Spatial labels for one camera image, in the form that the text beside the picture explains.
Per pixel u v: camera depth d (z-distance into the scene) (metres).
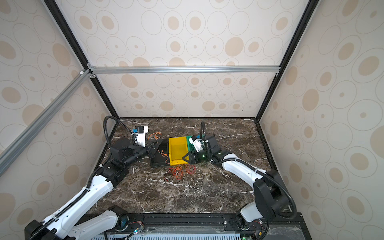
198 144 0.76
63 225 0.40
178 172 0.90
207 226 0.73
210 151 0.66
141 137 0.62
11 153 0.52
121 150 0.53
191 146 0.76
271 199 0.43
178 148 0.93
